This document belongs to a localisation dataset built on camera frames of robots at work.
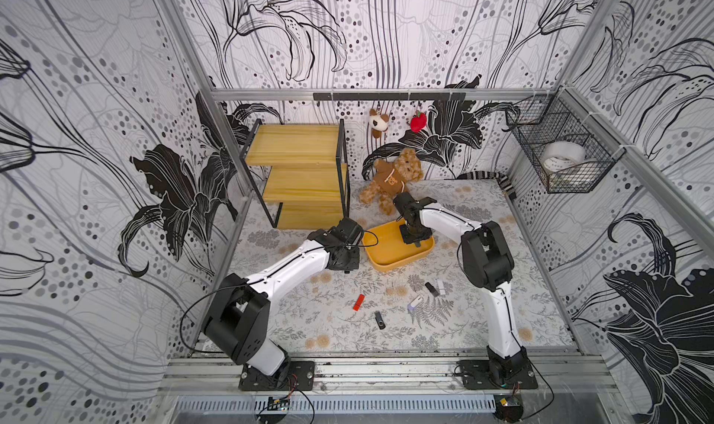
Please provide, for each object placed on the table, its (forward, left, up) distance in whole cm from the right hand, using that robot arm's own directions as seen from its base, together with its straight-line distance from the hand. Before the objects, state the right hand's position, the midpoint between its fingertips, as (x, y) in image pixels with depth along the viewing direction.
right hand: (417, 233), depth 103 cm
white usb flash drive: (-22, -6, 0) cm, 23 cm away
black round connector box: (-53, -17, 0) cm, 56 cm away
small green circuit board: (-53, +42, -2) cm, 67 cm away
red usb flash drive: (-26, +21, +1) cm, 34 cm away
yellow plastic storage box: (-6, +12, 0) cm, 14 cm away
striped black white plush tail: (+29, -35, +2) cm, 45 cm away
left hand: (-18, +24, +8) cm, 31 cm away
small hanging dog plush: (+23, +15, +33) cm, 43 cm away
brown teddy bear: (+19, +9, +10) cm, 23 cm away
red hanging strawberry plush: (+26, 0, +31) cm, 40 cm away
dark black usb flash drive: (-23, -3, 0) cm, 23 cm away
